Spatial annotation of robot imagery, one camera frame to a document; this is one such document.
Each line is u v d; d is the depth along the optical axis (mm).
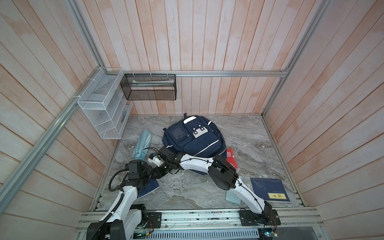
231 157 953
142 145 950
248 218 741
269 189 838
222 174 584
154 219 731
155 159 838
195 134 1013
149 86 1054
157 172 794
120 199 499
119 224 424
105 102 690
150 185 836
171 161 746
